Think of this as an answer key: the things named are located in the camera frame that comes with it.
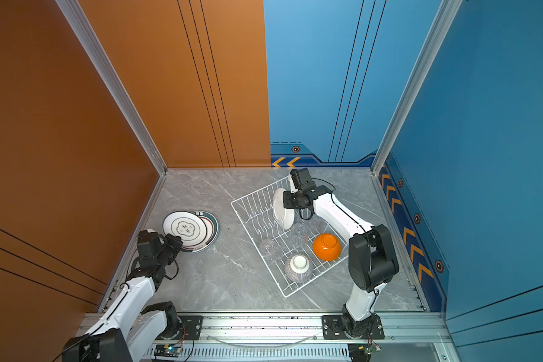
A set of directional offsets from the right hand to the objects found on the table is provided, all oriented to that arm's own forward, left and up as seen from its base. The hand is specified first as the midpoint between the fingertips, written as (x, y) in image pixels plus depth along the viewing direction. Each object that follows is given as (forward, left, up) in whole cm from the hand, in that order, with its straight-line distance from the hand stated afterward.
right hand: (285, 200), depth 90 cm
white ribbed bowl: (-25, -4, -7) cm, 27 cm away
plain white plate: (-7, +40, -8) cm, 42 cm away
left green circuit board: (-48, +38, -14) cm, 63 cm away
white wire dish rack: (-16, -4, -12) cm, 20 cm away
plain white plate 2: (-6, 0, -4) cm, 7 cm away
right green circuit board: (-49, -23, -16) cm, 56 cm away
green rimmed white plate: (-8, +31, -11) cm, 34 cm away
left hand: (-12, +41, -5) cm, 43 cm away
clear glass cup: (-8, -12, -6) cm, 16 cm away
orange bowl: (-17, -16, -8) cm, 24 cm away
